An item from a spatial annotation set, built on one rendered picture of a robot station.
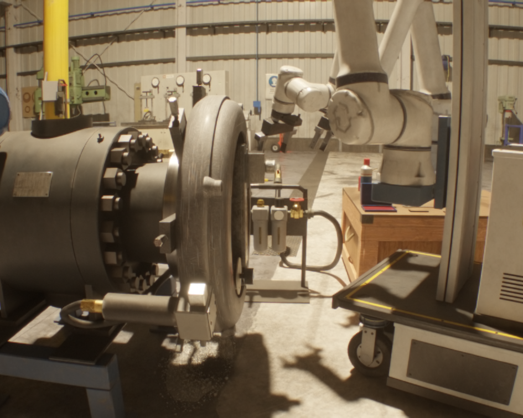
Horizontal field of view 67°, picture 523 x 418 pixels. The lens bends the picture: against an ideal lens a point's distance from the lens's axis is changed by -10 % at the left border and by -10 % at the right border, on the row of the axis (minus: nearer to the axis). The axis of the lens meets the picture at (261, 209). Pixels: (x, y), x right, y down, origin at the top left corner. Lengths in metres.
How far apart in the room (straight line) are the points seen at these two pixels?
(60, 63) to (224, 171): 4.01
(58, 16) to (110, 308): 4.20
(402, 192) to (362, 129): 0.25
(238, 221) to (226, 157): 0.29
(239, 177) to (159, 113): 7.28
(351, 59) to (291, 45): 11.04
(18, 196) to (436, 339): 1.32
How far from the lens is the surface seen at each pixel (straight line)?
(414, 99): 1.34
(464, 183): 1.44
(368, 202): 2.28
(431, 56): 2.00
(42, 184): 1.35
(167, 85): 8.48
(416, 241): 2.20
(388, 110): 1.25
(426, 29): 2.02
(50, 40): 5.03
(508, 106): 11.85
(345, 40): 1.29
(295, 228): 2.30
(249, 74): 12.37
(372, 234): 2.12
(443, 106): 1.79
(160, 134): 7.81
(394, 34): 1.87
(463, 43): 1.46
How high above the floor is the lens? 0.91
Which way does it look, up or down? 12 degrees down
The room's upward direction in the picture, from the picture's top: straight up
